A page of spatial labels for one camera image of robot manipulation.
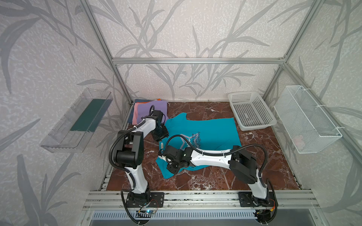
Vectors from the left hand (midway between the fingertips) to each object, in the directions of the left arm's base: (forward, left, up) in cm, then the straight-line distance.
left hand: (167, 132), depth 96 cm
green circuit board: (-45, +5, -3) cm, 45 cm away
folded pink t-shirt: (+13, +25, +2) cm, 28 cm away
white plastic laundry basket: (+24, -66, -5) cm, 70 cm away
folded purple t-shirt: (+24, +23, -5) cm, 34 cm away
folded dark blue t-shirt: (+33, +30, -4) cm, 45 cm away
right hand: (-20, -4, 0) cm, 21 cm away
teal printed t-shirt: (+1, -34, -4) cm, 34 cm away
